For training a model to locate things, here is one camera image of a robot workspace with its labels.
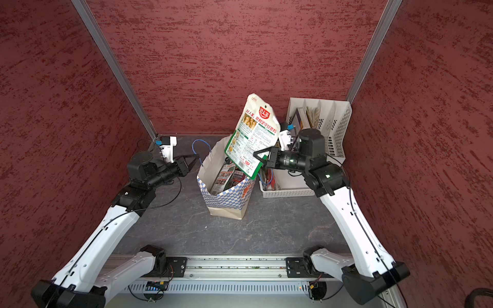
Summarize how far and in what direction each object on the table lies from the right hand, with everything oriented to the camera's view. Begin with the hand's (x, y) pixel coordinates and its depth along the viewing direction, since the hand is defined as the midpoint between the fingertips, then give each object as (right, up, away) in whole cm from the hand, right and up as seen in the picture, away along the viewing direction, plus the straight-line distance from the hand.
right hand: (254, 159), depth 61 cm
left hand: (-20, 0, +8) cm, 22 cm away
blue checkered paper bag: (-8, -18, +13) cm, 23 cm away
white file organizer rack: (+43, +22, +42) cm, 64 cm away
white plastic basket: (+19, -14, +35) cm, 42 cm away
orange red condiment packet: (-11, -8, +19) cm, 24 cm away
